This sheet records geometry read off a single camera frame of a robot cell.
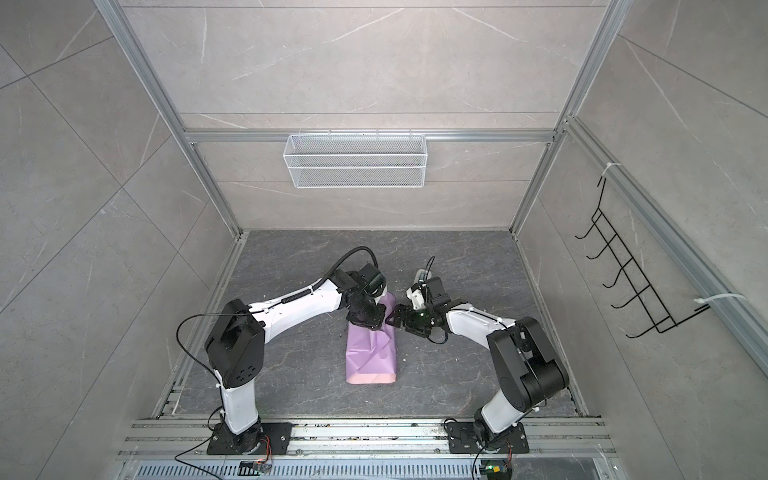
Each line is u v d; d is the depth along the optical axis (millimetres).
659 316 600
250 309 504
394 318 828
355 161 1006
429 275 1034
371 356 797
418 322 785
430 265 1105
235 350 476
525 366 453
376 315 766
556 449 735
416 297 858
